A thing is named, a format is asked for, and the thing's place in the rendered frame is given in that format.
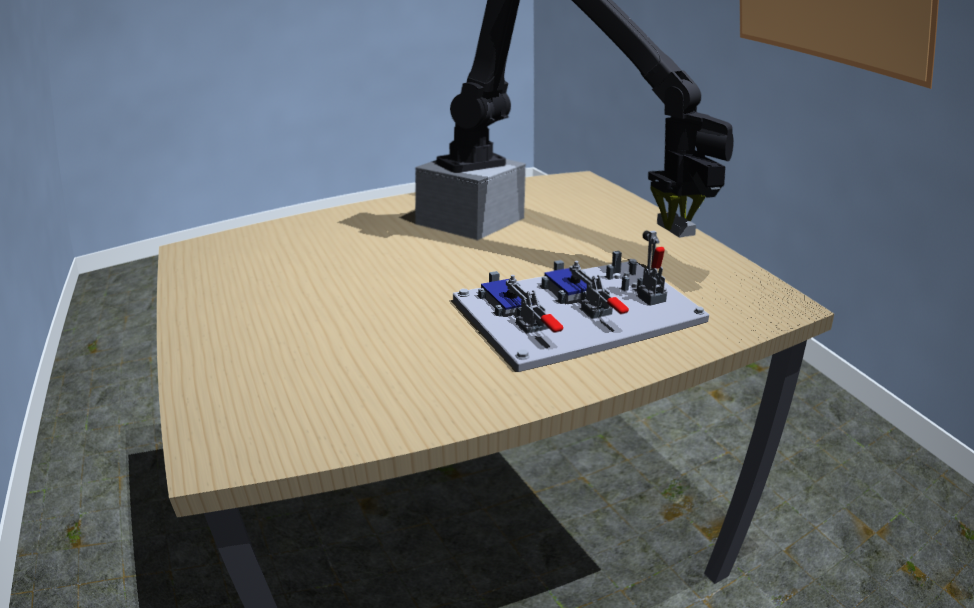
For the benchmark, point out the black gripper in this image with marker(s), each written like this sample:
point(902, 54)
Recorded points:
point(674, 192)

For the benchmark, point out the blue rectangular block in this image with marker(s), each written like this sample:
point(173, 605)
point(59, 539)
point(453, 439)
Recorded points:
point(497, 292)
point(561, 280)

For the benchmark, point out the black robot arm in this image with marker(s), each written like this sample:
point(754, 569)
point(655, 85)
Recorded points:
point(484, 97)

